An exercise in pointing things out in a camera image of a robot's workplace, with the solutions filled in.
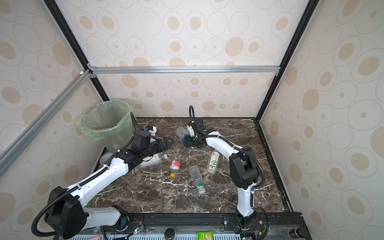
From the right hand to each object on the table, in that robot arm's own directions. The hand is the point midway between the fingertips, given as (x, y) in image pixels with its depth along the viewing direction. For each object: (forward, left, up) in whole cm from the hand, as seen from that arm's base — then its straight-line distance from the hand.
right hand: (188, 142), depth 92 cm
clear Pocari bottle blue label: (+3, +4, +6) cm, 8 cm away
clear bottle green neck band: (-19, -5, -11) cm, 22 cm away
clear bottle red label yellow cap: (-13, +8, -7) cm, 17 cm away
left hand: (-7, +8, +12) cm, 16 cm away
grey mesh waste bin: (+14, +51, +6) cm, 54 cm away
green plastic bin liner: (+14, +51, +5) cm, 53 cm away
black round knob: (-47, +7, -1) cm, 47 cm away
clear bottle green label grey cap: (-11, -15, -5) cm, 19 cm away
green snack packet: (-47, -8, -9) cm, 48 cm away
